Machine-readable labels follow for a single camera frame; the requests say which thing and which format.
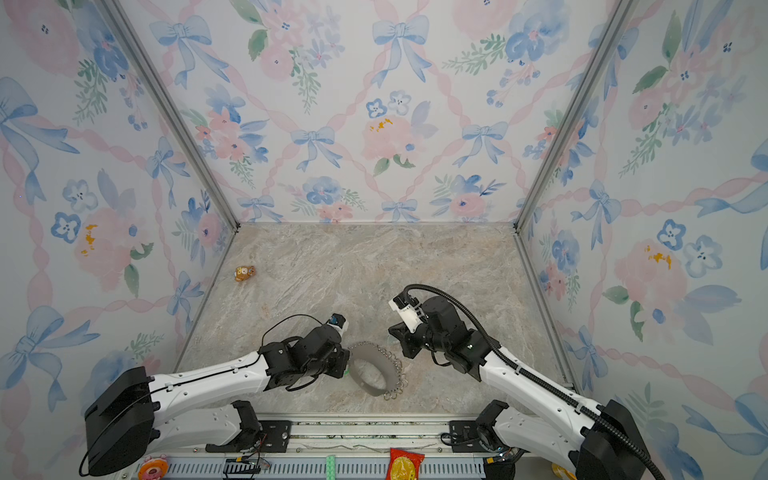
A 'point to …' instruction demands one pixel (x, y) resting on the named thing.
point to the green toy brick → (330, 467)
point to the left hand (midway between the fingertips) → (353, 357)
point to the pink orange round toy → (153, 469)
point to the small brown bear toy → (242, 273)
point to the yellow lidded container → (560, 471)
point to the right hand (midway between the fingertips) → (393, 328)
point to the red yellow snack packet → (403, 465)
